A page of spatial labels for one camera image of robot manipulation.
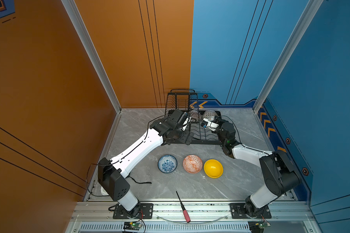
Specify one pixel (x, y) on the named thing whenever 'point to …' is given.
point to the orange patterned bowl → (192, 164)
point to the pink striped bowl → (195, 116)
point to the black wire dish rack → (188, 100)
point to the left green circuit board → (132, 225)
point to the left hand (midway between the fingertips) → (185, 133)
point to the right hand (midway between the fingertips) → (217, 114)
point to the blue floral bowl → (167, 163)
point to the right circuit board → (258, 226)
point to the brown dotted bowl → (210, 114)
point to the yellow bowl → (213, 168)
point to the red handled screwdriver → (184, 211)
